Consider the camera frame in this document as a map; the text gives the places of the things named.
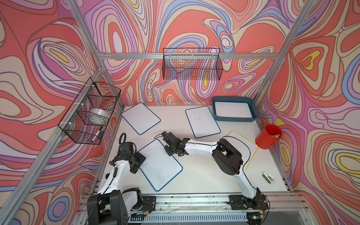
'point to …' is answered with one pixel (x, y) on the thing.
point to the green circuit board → (136, 217)
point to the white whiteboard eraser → (269, 178)
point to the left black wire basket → (86, 119)
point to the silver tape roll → (102, 112)
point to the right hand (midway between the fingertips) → (170, 150)
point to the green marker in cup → (277, 136)
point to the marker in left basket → (97, 133)
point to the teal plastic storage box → (241, 99)
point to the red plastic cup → (268, 136)
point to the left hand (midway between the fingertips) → (143, 161)
